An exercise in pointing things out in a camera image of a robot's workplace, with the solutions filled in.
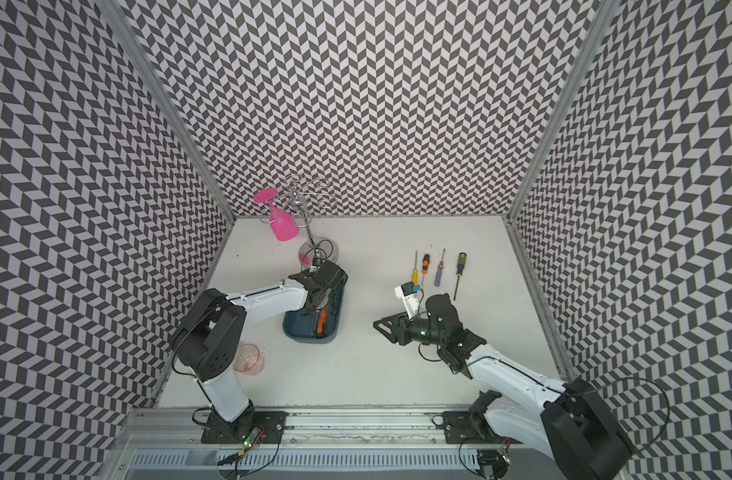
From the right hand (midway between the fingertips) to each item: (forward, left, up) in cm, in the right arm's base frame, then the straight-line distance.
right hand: (379, 330), depth 77 cm
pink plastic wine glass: (+34, +31, +4) cm, 47 cm away
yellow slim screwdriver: (+26, -12, -11) cm, 30 cm away
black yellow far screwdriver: (+26, -27, -11) cm, 39 cm away
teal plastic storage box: (+6, +24, -10) cm, 27 cm away
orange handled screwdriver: (+6, +17, -9) cm, 21 cm away
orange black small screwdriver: (+29, -16, -11) cm, 35 cm away
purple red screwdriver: (+25, -20, -11) cm, 34 cm away
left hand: (+15, +22, -9) cm, 28 cm away
